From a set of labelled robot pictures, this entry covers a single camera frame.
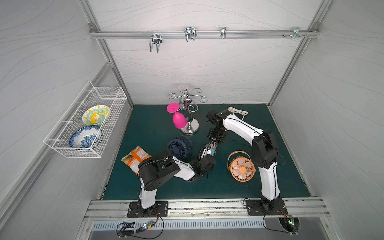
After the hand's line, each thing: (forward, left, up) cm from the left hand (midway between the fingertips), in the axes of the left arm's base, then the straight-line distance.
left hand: (211, 158), depth 91 cm
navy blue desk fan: (+2, +19, +10) cm, 21 cm away
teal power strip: (+2, 0, +5) cm, 5 cm away
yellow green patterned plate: (+5, +58, +33) cm, 67 cm away
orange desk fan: (-9, -15, +8) cm, 19 cm away
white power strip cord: (+39, -22, +1) cm, 45 cm away
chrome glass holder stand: (+24, +14, +25) cm, 37 cm away
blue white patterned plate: (-7, +57, +33) cm, 66 cm away
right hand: (+8, +1, +7) cm, 10 cm away
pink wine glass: (+16, +20, +16) cm, 30 cm away
